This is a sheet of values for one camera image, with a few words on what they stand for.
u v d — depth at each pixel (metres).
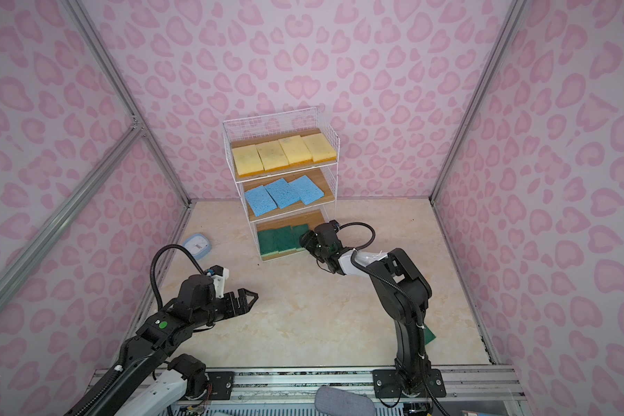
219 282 0.71
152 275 0.57
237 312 0.67
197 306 0.58
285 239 1.04
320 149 0.75
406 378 0.64
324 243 0.77
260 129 1.01
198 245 1.01
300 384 0.75
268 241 1.03
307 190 0.88
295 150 0.75
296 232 1.05
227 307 0.68
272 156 0.73
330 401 0.68
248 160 0.72
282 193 0.87
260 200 0.86
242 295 0.69
